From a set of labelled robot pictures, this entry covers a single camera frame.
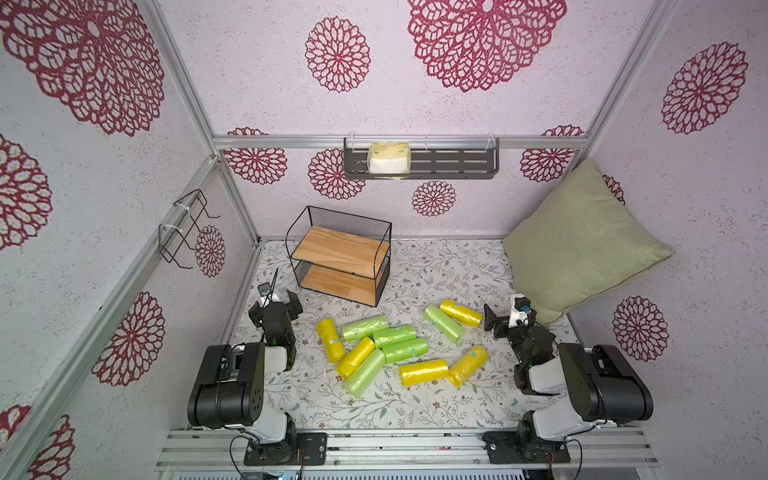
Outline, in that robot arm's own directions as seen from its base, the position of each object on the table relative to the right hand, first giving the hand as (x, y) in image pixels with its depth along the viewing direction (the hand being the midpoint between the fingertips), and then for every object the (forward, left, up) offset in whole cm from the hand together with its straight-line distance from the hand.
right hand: (502, 301), depth 89 cm
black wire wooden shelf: (+13, +48, +6) cm, 50 cm away
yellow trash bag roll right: (-18, +12, -7) cm, 23 cm away
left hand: (0, +69, 0) cm, 69 cm away
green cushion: (+9, -18, +17) cm, 26 cm away
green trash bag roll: (-9, +32, -7) cm, 34 cm away
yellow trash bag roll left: (-13, +50, -7) cm, 52 cm away
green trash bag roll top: (-7, +41, -6) cm, 42 cm away
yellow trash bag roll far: (0, +11, -7) cm, 13 cm away
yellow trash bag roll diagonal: (-12, +41, -8) cm, 43 cm away
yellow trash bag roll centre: (-20, +24, -6) cm, 31 cm away
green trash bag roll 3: (-4, +16, -8) cm, 18 cm away
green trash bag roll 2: (-13, +29, -7) cm, 33 cm away
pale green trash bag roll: (-22, +41, -7) cm, 47 cm away
